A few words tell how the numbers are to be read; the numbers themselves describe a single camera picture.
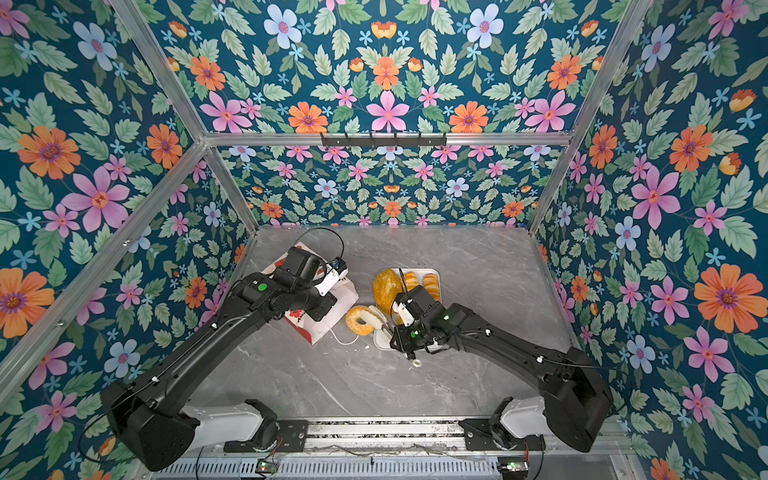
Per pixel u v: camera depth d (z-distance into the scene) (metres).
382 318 0.83
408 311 0.65
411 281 0.99
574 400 0.40
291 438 0.74
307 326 0.80
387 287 0.95
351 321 0.86
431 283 1.01
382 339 0.82
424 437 0.75
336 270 0.67
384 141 0.93
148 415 0.37
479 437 0.72
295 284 0.56
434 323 0.59
